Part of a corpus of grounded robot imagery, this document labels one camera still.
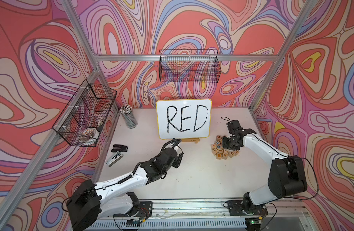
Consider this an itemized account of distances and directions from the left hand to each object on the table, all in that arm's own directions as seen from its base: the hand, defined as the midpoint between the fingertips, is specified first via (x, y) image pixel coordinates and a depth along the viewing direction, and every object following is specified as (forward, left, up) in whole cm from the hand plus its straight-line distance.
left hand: (180, 153), depth 80 cm
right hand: (+6, -29, -6) cm, 30 cm away
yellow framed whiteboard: (+22, -3, +5) cm, 22 cm away
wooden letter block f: (+11, -23, -10) cm, 27 cm away
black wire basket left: (+13, +55, +13) cm, 58 cm away
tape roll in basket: (+5, +45, +14) cm, 47 cm away
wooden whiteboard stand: (+13, -5, -7) cm, 16 cm away
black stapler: (+10, +41, -12) cm, 44 cm away
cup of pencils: (+28, +35, -3) cm, 45 cm away
